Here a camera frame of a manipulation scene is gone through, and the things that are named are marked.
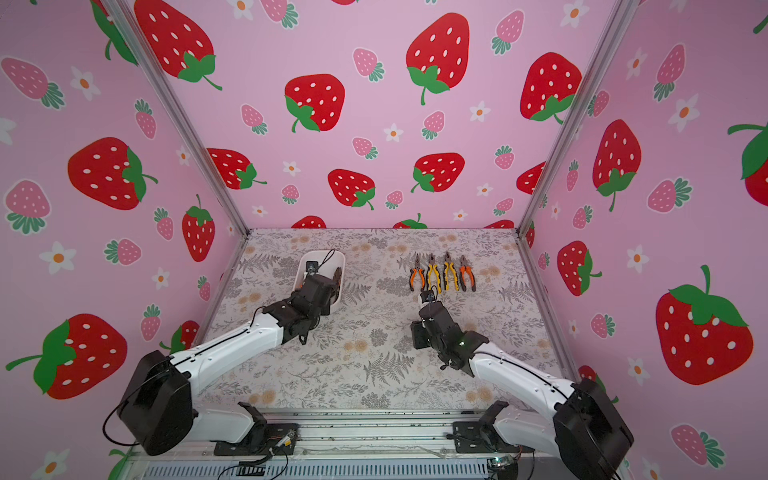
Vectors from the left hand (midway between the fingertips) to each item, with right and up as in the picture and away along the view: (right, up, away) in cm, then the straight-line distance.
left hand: (319, 292), depth 87 cm
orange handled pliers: (+48, +7, +21) cm, 52 cm away
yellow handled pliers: (+37, +8, +23) cm, 44 cm away
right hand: (+30, -8, -2) cm, 31 cm away
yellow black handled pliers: (+42, +7, +22) cm, 48 cm away
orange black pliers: (+32, +5, +21) cm, 38 cm away
